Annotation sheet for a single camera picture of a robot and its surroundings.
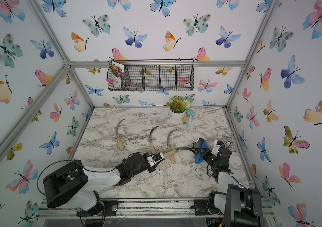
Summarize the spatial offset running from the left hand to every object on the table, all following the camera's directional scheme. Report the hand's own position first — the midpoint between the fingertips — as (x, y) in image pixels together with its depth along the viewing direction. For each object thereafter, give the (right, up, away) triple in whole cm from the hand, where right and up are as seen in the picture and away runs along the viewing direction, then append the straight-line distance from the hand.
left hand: (163, 155), depth 81 cm
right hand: (+23, +3, +6) cm, 25 cm away
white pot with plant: (+10, +29, +20) cm, 36 cm away
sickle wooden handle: (-30, +5, +17) cm, 35 cm away
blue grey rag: (+21, -2, +1) cm, 21 cm away
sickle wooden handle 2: (+4, +1, +3) cm, 5 cm away
